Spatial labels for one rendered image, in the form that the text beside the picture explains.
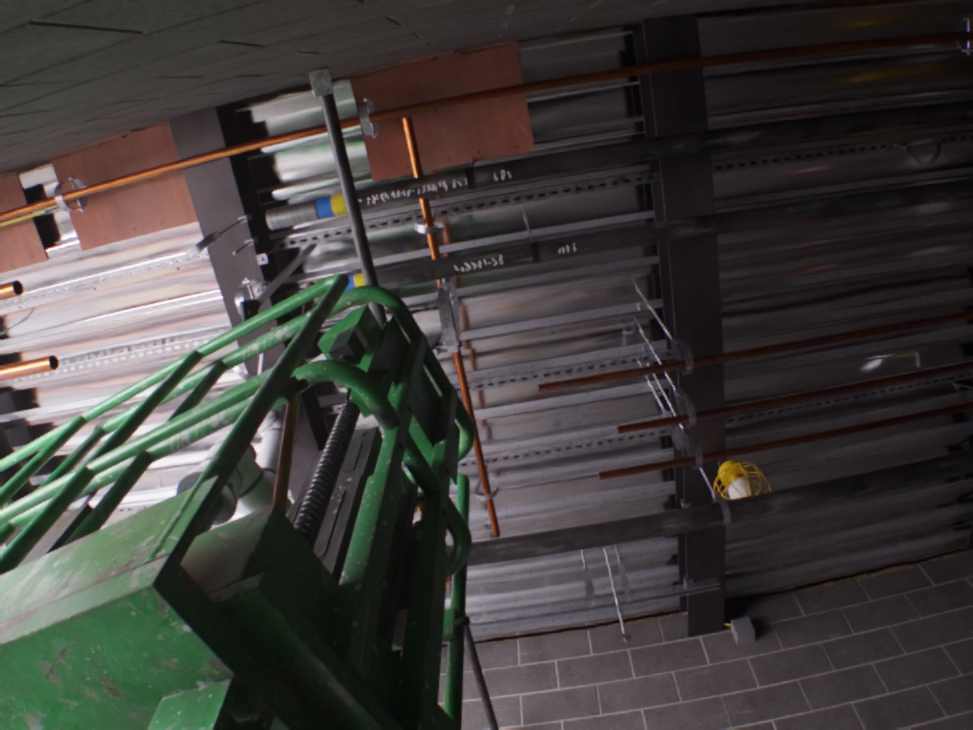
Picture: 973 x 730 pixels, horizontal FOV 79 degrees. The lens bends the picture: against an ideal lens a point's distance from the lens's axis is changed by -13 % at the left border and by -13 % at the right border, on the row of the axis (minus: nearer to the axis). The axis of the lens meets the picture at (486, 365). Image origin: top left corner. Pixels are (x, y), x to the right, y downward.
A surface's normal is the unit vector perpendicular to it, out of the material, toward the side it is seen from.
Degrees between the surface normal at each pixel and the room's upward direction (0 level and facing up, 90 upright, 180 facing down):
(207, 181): 180
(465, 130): 180
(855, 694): 90
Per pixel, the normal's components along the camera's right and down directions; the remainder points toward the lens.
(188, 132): 0.00, 0.41
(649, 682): -0.18, -0.90
